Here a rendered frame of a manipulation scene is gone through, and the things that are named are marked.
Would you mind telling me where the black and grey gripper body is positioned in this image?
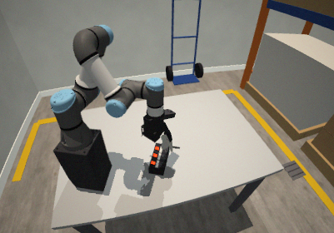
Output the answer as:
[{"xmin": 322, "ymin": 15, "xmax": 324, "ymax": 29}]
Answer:
[{"xmin": 141, "ymin": 110, "xmax": 167, "ymax": 142}]

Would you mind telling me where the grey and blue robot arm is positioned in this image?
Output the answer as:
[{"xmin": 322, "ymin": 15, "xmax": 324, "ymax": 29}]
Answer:
[{"xmin": 50, "ymin": 25, "xmax": 176, "ymax": 151}]

